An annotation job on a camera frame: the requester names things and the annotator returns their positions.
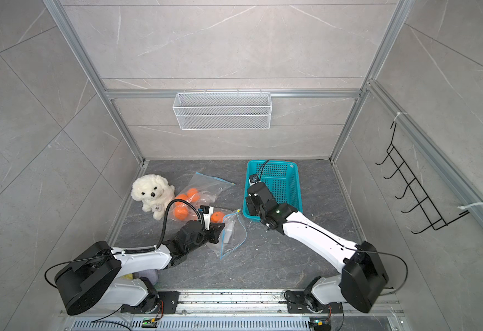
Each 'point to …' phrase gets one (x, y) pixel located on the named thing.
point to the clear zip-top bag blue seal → (231, 236)
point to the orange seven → (181, 211)
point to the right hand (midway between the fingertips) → (256, 196)
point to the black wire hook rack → (426, 206)
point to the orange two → (217, 217)
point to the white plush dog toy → (155, 192)
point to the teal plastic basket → (282, 180)
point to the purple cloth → (152, 274)
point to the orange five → (181, 196)
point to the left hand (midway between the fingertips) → (226, 222)
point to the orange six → (192, 192)
